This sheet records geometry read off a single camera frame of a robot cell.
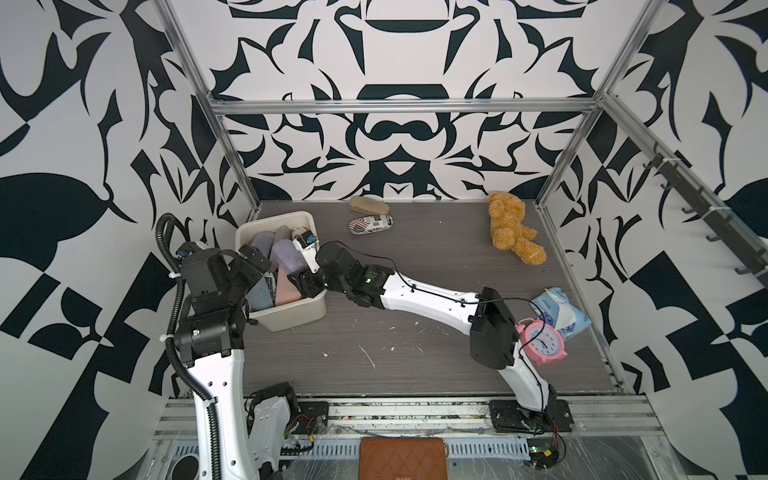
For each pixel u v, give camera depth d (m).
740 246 0.54
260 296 0.79
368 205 1.18
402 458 0.67
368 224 1.09
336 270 0.60
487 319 0.57
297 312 0.74
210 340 0.42
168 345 0.42
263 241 0.91
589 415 0.76
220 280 0.48
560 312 0.82
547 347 0.83
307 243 0.67
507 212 1.07
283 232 0.92
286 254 0.74
